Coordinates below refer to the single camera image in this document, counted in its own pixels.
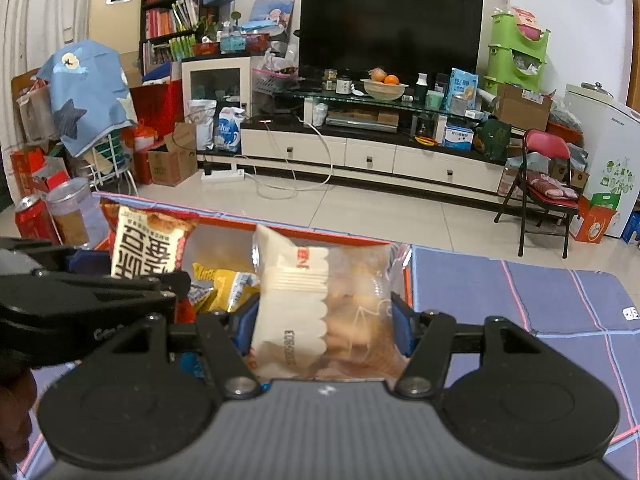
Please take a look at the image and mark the blue star printed cloth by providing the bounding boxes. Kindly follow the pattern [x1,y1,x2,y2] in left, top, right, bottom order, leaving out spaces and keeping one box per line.
[36,39,138,158]

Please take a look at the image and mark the pink seat cushion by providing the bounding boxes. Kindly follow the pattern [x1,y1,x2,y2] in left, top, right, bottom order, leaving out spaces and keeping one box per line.
[529,172,580,202]

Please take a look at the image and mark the white power strip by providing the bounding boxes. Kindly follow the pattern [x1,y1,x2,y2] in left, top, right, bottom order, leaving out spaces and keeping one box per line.
[200,167,246,182]

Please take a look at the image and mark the person's left hand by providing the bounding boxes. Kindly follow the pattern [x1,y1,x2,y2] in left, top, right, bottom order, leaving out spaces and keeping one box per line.
[0,362,38,466]

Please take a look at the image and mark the black television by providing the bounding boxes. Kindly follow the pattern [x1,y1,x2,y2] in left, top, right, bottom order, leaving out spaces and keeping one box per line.
[299,0,485,83]

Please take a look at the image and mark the white clear cracker packet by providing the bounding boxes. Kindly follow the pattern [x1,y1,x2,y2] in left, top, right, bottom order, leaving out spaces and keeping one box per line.
[248,224,413,381]

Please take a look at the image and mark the orange white snack packet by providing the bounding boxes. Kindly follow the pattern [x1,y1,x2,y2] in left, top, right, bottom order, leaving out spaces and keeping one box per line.
[100,199,199,281]

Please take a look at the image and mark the white chest freezer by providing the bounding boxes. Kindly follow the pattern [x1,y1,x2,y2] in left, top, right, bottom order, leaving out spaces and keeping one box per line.
[564,82,640,240]

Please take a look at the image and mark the clear plastic jar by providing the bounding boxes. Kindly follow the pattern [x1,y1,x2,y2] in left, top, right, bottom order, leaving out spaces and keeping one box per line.
[45,177,101,248]

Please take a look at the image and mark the white glass door cabinet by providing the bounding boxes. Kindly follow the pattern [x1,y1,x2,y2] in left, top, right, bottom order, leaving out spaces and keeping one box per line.
[181,55,252,151]

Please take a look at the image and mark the green stacking bins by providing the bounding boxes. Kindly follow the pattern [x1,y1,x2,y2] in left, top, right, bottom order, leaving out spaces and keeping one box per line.
[482,7,552,98]

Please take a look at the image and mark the white cable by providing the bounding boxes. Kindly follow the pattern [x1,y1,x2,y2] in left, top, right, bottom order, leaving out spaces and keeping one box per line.
[245,110,335,200]

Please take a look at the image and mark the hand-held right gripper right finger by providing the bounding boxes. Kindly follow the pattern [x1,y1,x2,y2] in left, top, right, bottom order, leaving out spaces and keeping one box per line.
[390,294,538,400]

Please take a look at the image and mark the pale fruit bowl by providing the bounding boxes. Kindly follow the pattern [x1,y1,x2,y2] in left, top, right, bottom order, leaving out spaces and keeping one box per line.
[361,78,410,102]

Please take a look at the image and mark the blue white bag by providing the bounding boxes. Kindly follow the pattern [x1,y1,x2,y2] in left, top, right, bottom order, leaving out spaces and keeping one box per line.
[214,106,246,153]

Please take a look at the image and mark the blue white pouch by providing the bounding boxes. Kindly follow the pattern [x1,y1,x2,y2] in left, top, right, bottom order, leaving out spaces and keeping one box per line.
[449,66,480,100]

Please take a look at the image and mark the white wire rack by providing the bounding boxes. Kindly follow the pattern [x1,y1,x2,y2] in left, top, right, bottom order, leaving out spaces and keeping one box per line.
[75,132,138,196]

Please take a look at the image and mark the orange cardboard box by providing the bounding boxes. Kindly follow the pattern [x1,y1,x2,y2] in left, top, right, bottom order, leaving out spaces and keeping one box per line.
[95,191,416,376]

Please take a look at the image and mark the dark bookshelf with books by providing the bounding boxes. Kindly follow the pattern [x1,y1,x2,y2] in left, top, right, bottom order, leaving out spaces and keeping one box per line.
[139,0,236,73]

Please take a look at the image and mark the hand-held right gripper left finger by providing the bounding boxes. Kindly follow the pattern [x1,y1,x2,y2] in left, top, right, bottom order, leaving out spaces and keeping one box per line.
[75,304,261,401]

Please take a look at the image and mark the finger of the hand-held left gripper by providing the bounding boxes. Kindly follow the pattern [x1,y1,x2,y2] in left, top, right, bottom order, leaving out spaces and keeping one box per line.
[0,237,113,278]
[30,270,192,312]

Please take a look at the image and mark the red storage box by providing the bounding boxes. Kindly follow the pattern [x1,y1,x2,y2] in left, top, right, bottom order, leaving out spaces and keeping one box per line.
[129,79,183,136]

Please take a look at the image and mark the white black television stand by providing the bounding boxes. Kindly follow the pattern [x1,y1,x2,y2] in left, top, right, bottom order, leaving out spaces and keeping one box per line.
[197,87,511,206]

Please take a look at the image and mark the red white cardboard box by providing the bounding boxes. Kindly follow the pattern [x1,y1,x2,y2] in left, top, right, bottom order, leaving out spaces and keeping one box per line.
[10,147,72,198]

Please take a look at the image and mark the red soda can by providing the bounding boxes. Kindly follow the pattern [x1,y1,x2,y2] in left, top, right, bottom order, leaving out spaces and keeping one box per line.
[14,194,61,246]

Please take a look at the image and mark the orange white carton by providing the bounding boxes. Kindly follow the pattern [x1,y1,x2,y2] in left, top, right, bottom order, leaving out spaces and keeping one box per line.
[569,194,620,245]

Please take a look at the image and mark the blue plaid tablecloth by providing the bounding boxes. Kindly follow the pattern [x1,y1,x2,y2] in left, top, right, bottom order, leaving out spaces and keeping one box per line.
[0,191,640,480]

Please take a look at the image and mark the silver media player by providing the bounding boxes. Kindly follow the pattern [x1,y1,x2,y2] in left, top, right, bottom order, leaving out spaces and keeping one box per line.
[325,110,401,133]

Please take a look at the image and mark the blue white carton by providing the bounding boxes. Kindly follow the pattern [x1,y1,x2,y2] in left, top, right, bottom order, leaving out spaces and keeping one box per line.
[620,210,640,246]

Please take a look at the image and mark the unframed canvas picture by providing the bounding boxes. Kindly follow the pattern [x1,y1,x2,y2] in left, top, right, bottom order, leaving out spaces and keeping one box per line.
[248,0,296,36]

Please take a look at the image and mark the blue white tissue box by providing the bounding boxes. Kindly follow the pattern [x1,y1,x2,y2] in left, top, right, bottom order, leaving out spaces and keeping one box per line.
[442,122,476,152]

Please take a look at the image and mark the red folding chair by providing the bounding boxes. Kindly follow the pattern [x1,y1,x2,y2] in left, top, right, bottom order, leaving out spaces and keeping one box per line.
[494,129,581,260]

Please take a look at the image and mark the dark green bag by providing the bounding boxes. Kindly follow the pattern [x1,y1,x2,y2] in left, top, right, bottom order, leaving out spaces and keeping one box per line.
[474,116,513,165]

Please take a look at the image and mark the large brown cardboard box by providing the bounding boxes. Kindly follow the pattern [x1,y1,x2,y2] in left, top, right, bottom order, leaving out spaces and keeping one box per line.
[492,82,555,133]

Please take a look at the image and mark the gold yellow snack packet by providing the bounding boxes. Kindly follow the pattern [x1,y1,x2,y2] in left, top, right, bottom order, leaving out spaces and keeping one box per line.
[191,261,261,313]

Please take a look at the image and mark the small brown cardboard box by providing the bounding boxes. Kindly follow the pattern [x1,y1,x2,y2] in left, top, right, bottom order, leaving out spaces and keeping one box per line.
[146,122,199,188]

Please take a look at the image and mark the beige floor air conditioner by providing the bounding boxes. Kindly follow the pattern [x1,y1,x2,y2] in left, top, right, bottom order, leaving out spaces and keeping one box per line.
[87,0,146,68]

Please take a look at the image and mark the pink plastic basket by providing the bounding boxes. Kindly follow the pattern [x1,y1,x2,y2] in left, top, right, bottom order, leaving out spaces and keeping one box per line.
[251,66,301,95]

